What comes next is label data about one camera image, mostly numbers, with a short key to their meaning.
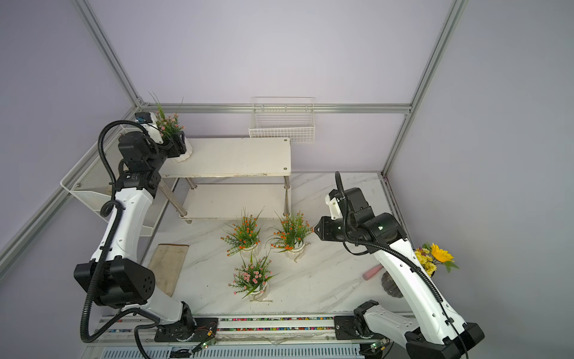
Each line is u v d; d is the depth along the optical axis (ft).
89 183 2.21
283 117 3.06
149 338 2.37
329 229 1.93
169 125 2.26
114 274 1.36
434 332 1.21
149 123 2.00
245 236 2.66
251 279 2.29
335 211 2.01
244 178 3.88
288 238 2.57
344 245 1.88
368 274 2.76
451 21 2.30
